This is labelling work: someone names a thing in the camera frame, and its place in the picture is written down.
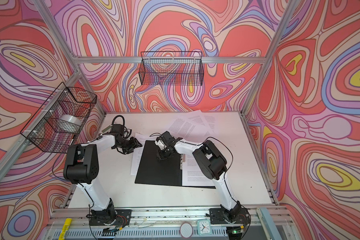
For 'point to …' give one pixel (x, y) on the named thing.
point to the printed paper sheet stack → (195, 125)
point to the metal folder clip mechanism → (182, 158)
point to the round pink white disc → (186, 230)
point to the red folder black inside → (168, 171)
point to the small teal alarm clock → (204, 227)
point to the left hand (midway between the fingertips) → (141, 145)
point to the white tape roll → (71, 119)
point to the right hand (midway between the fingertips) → (159, 161)
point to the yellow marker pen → (67, 223)
